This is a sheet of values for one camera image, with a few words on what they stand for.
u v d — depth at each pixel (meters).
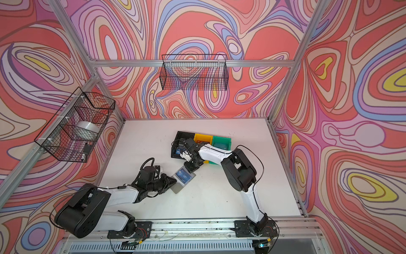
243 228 0.73
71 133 0.74
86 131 0.70
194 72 0.97
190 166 0.84
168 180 0.85
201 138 1.02
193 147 0.76
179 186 0.88
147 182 0.71
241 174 0.53
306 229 0.75
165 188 0.80
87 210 0.43
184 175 0.91
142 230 0.73
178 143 1.04
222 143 1.00
